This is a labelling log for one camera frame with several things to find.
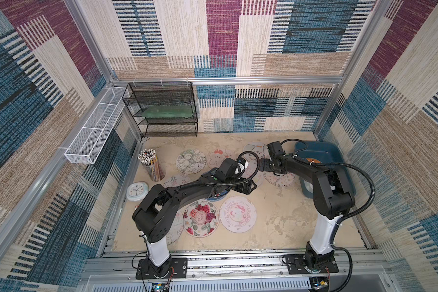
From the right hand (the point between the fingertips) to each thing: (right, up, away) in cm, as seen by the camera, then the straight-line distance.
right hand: (273, 168), depth 100 cm
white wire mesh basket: (-95, +15, -6) cm, 96 cm away
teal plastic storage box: (+32, +9, +6) cm, 34 cm away
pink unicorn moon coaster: (-11, -1, +2) cm, 12 cm away
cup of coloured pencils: (-62, +6, -14) cm, 64 cm away
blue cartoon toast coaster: (-31, -14, -7) cm, 35 cm away
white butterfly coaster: (-49, -25, -16) cm, 57 cm away
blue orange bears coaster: (+23, +5, +6) cm, 24 cm away
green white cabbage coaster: (-46, +4, +8) cm, 46 cm away
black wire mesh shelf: (-62, +35, +7) cm, 71 cm away
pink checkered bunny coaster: (-31, +6, +9) cm, 33 cm away
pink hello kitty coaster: (-20, -20, -13) cm, 31 cm away
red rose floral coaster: (-37, -22, -13) cm, 45 cm away
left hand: (-14, -6, -14) cm, 21 cm away
